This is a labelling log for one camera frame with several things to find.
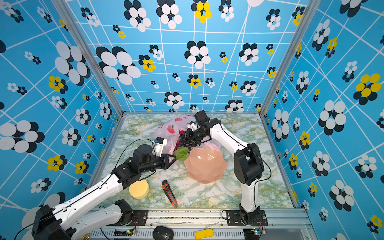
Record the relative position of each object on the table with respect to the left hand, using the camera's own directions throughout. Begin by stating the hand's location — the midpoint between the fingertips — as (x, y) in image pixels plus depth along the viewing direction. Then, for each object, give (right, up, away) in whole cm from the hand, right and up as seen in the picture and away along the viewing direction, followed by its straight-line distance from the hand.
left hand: (178, 157), depth 72 cm
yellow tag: (+12, -35, -3) cm, 37 cm away
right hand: (+1, +6, +12) cm, 13 cm away
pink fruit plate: (+14, -9, +20) cm, 27 cm away
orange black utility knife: (-6, -21, +8) cm, 23 cm away
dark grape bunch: (+3, +6, +6) cm, 9 cm away
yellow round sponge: (-23, -19, +8) cm, 31 cm away
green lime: (+1, +2, +1) cm, 2 cm away
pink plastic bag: (-4, +14, +8) cm, 17 cm away
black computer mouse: (-8, -34, -4) cm, 35 cm away
